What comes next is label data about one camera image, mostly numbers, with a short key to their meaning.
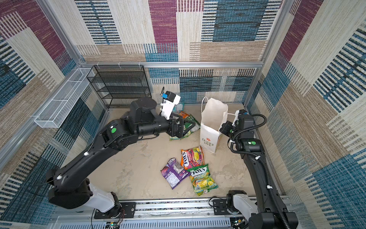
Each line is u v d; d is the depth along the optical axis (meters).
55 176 0.40
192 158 0.88
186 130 0.50
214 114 0.93
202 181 0.79
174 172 0.82
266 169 0.45
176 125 0.47
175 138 0.99
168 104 0.49
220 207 0.73
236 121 0.66
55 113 0.71
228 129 0.67
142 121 0.41
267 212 0.38
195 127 0.53
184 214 0.73
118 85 1.08
